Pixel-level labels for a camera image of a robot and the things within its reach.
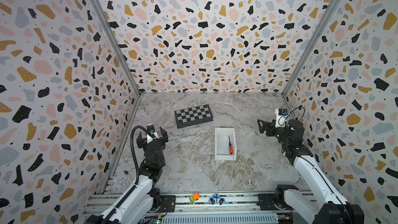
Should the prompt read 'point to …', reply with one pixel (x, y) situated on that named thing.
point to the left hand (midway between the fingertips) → (152, 128)
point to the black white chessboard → (193, 115)
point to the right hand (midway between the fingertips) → (267, 117)
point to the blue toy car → (216, 199)
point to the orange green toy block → (195, 197)
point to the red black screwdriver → (230, 146)
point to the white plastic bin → (222, 143)
